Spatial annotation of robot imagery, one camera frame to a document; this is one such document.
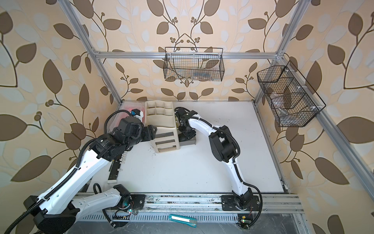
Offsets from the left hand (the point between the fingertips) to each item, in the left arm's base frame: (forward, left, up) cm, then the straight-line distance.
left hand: (150, 128), depth 71 cm
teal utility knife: (-35, -20, -28) cm, 49 cm away
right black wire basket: (+12, -72, +7) cm, 74 cm away
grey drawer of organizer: (+4, -20, -21) cm, 30 cm away
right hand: (+13, -14, -25) cm, 32 cm away
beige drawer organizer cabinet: (+12, -3, -4) cm, 13 cm away
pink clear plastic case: (+45, +35, -32) cm, 65 cm away
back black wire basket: (+48, -21, +7) cm, 53 cm away
